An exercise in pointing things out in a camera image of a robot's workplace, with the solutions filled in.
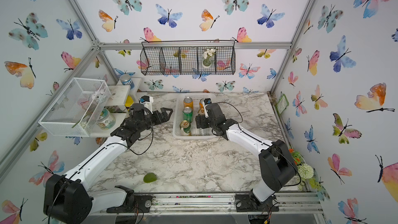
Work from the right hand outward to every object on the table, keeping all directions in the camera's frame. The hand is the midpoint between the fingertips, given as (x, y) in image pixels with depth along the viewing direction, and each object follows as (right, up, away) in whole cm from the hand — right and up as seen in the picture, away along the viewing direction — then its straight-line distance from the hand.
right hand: (203, 115), depth 86 cm
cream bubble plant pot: (-49, -2, -8) cm, 49 cm away
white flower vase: (+2, +32, +9) cm, 34 cm away
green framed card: (+55, +7, +24) cm, 61 cm away
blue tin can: (-48, +22, +11) cm, 54 cm away
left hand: (-18, +3, -6) cm, 19 cm away
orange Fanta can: (-1, +7, +15) cm, 16 cm away
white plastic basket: (-16, +5, +15) cm, 22 cm away
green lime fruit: (-27, -31, -6) cm, 42 cm away
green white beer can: (-1, +2, +9) cm, 10 cm away
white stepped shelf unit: (-46, +10, +1) cm, 47 cm away
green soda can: (-10, 0, +9) cm, 14 cm away
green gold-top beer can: (-10, -7, +2) cm, 13 cm away
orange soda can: (-10, +8, +15) cm, 20 cm away
